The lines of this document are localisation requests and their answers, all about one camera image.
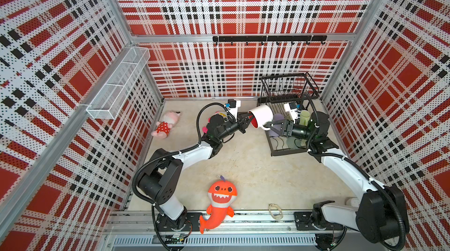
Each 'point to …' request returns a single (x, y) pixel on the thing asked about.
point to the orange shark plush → (222, 194)
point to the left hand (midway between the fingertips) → (257, 113)
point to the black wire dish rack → (280, 90)
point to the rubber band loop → (277, 217)
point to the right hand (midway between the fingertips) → (269, 126)
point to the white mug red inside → (261, 116)
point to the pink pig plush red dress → (169, 119)
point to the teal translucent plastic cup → (293, 143)
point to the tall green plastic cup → (311, 125)
